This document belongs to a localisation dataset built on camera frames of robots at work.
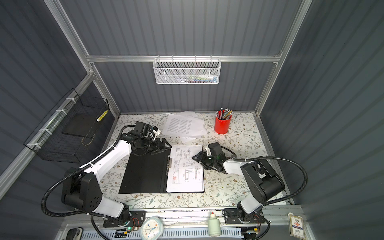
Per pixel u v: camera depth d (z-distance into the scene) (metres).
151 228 0.69
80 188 0.43
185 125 1.12
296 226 0.69
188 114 1.21
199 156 0.83
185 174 0.87
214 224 0.65
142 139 0.70
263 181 0.46
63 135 0.72
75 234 0.67
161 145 0.75
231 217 0.73
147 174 0.87
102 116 0.81
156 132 0.80
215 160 0.72
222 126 1.08
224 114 1.02
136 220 0.72
